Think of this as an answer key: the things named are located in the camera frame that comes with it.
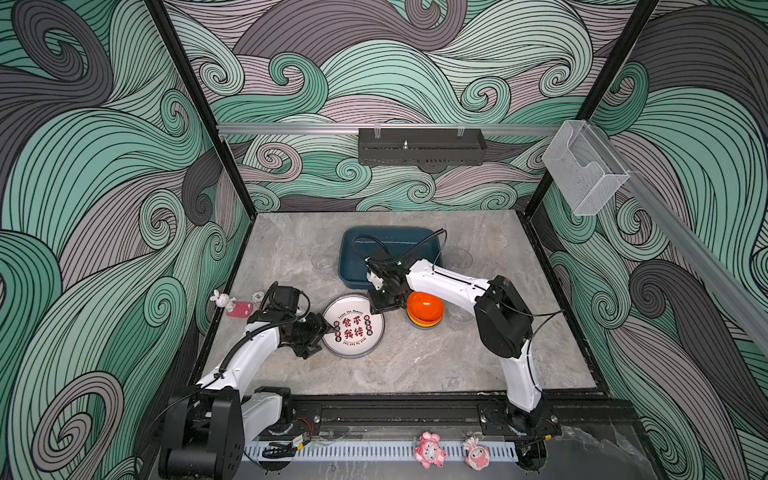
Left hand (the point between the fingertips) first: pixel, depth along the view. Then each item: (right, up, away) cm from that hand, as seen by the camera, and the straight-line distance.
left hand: (331, 333), depth 83 cm
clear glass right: (+42, +19, +20) cm, 51 cm away
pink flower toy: (+25, -21, -17) cm, 37 cm away
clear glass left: (-5, +18, +18) cm, 26 cm away
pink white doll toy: (+36, -22, -17) cm, 46 cm away
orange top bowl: (+28, +6, +5) cm, 29 cm away
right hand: (+13, +5, +5) cm, 14 cm away
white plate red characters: (+8, -1, +2) cm, 9 cm away
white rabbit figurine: (-33, +9, +4) cm, 34 cm away
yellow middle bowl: (+28, +2, +2) cm, 28 cm away
